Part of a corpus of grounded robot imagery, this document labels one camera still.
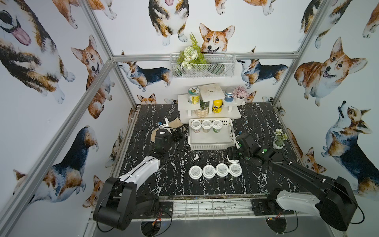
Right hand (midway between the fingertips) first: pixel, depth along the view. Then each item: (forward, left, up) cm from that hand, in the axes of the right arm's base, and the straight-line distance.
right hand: (234, 146), depth 82 cm
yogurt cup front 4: (-11, 0, -6) cm, 13 cm away
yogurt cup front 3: (-11, +7, -7) cm, 15 cm away
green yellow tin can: (+32, +23, +10) cm, 40 cm away
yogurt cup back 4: (-6, 0, -6) cm, 9 cm away
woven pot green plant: (+31, +17, -5) cm, 36 cm away
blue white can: (+33, 0, +7) cm, 33 cm away
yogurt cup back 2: (+19, +15, -6) cm, 25 cm away
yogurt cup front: (-12, +22, -6) cm, 26 cm away
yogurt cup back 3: (+20, +8, -6) cm, 22 cm away
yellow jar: (+36, +7, -6) cm, 37 cm away
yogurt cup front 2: (-12, +15, -6) cm, 20 cm away
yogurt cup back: (+20, +22, -6) cm, 30 cm away
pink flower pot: (+31, -7, +6) cm, 32 cm away
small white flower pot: (+9, -30, -6) cm, 32 cm away
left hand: (+12, +32, +6) cm, 35 cm away
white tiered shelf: (+34, +13, +9) cm, 38 cm away
